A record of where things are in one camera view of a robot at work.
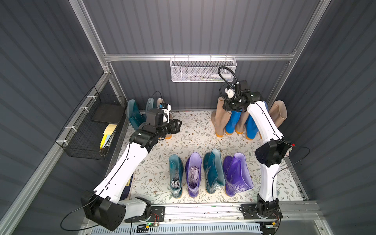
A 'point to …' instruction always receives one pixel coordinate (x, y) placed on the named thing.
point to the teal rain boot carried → (134, 114)
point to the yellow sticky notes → (108, 131)
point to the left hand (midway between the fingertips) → (180, 123)
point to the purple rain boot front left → (193, 167)
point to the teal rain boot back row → (150, 105)
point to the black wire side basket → (89, 133)
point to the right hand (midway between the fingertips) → (227, 105)
